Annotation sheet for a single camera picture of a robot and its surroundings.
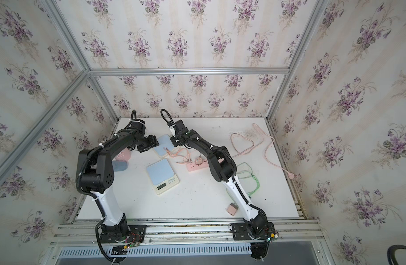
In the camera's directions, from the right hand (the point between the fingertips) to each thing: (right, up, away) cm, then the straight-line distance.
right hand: (177, 137), depth 104 cm
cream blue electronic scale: (-7, -5, -3) cm, 9 cm away
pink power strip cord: (+67, -22, -10) cm, 72 cm away
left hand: (-12, -5, -6) cm, 15 cm away
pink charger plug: (+14, -13, -13) cm, 23 cm away
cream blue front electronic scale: (-6, -22, -13) cm, 26 cm away
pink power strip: (+10, -17, -11) cm, 22 cm away
